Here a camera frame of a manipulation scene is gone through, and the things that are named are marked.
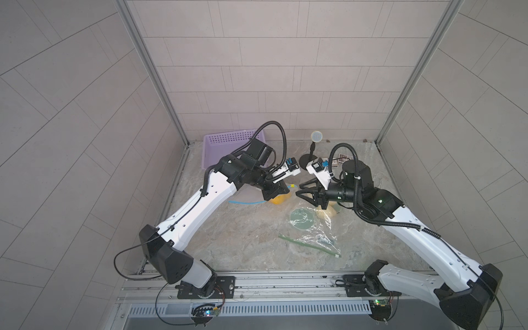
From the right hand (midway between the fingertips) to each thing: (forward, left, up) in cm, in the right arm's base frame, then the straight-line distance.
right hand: (300, 191), depth 66 cm
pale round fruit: (+3, -14, -21) cm, 25 cm away
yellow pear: (+8, +6, -18) cm, 21 cm away
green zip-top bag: (-2, -7, -26) cm, 27 cm away
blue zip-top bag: (+11, +17, -25) cm, 32 cm away
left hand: (+3, +3, -2) cm, 4 cm away
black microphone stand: (+35, -10, -25) cm, 45 cm away
